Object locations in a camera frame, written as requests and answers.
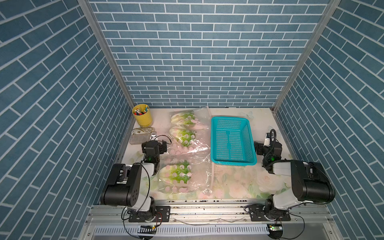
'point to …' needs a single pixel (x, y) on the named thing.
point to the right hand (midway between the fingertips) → (264, 143)
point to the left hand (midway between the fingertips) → (158, 140)
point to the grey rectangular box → (138, 139)
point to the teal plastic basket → (232, 142)
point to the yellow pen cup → (142, 113)
